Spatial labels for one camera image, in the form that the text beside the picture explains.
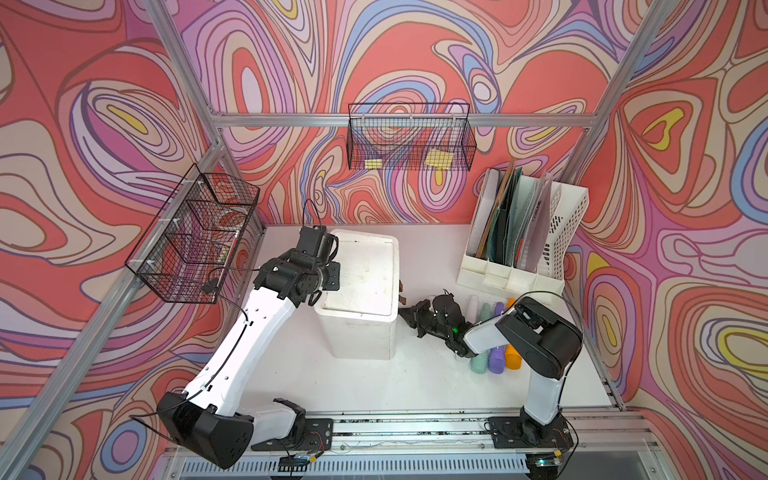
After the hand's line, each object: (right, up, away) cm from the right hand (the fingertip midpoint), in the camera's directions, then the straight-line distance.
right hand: (396, 315), depth 91 cm
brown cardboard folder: (+28, +32, -8) cm, 43 cm away
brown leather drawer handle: (+1, +11, -14) cm, 18 cm away
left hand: (-17, +14, -16) cm, 27 cm away
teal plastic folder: (+33, +30, -6) cm, 45 cm away
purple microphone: (+27, -9, -10) cm, 31 cm away
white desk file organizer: (+57, +36, +7) cm, 68 cm away
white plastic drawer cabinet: (-9, +5, -23) cm, 25 cm away
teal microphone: (+23, -12, -8) cm, 27 cm away
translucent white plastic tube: (+24, +1, +3) cm, 24 cm away
